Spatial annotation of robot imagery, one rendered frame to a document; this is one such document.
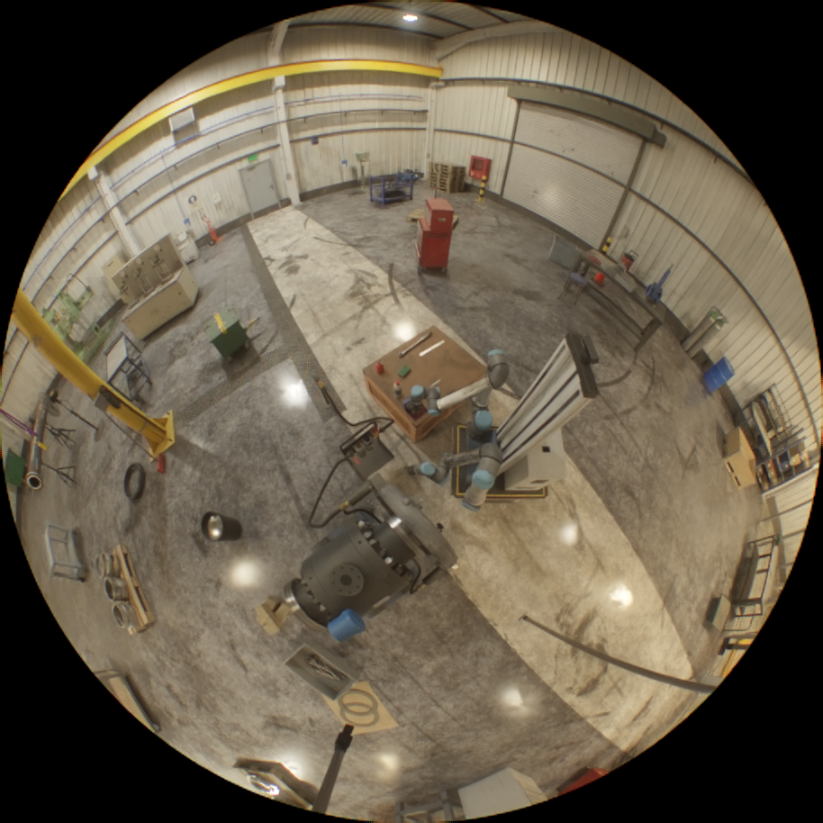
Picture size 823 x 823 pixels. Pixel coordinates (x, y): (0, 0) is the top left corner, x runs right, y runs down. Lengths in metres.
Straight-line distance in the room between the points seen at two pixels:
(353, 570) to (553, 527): 2.07
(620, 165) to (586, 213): 2.05
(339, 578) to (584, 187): 9.48
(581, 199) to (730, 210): 4.52
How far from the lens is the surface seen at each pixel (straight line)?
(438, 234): 4.37
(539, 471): 1.94
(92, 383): 3.72
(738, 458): 7.33
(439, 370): 2.53
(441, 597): 2.59
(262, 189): 10.77
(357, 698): 3.15
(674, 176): 8.56
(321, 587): 1.72
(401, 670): 2.88
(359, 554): 1.63
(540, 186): 9.67
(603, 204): 8.75
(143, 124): 10.68
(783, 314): 8.96
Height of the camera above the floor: 2.48
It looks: 63 degrees down
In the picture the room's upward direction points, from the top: 3 degrees clockwise
